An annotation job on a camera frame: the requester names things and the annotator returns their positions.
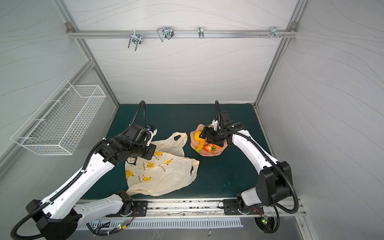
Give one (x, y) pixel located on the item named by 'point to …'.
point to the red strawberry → (209, 147)
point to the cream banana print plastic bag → (167, 171)
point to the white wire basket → (59, 125)
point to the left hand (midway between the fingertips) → (151, 150)
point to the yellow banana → (200, 145)
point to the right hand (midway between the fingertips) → (205, 138)
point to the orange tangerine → (217, 146)
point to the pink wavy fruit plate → (216, 152)
